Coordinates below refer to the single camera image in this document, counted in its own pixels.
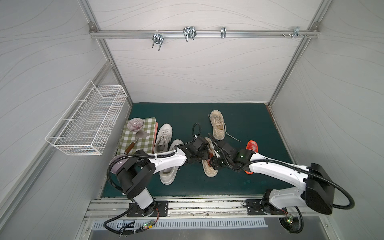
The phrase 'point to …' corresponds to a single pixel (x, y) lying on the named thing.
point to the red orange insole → (252, 145)
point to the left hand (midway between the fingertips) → (208, 154)
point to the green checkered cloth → (146, 143)
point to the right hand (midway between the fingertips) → (211, 161)
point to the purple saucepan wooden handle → (130, 147)
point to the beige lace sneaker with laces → (218, 124)
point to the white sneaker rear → (164, 138)
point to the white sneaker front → (169, 176)
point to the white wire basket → (85, 128)
